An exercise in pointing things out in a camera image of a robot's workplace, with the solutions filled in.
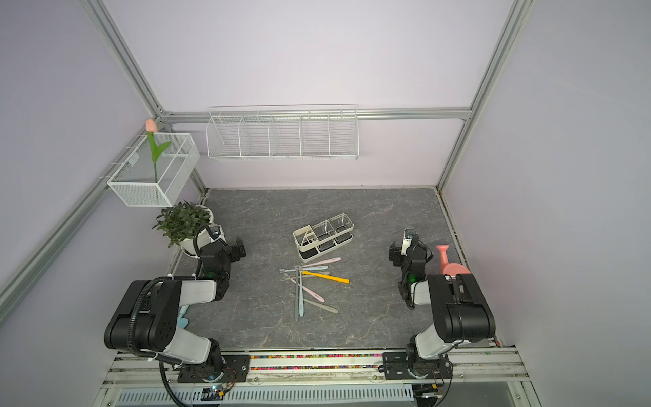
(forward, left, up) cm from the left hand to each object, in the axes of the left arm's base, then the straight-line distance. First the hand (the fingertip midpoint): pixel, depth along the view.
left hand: (227, 240), depth 93 cm
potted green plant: (+4, +14, +8) cm, 17 cm away
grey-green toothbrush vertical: (-19, -25, -6) cm, 32 cm away
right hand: (-4, -67, -1) cm, 67 cm away
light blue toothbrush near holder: (-9, -31, -8) cm, 33 cm away
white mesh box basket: (+5, +19, +27) cm, 33 cm away
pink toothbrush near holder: (-7, -38, -9) cm, 40 cm away
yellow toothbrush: (-14, -36, -8) cm, 39 cm away
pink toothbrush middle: (-19, -30, -8) cm, 36 cm away
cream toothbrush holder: (-4, -32, +2) cm, 32 cm away
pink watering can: (-19, -77, +3) cm, 80 cm away
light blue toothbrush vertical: (-21, -27, -8) cm, 35 cm away
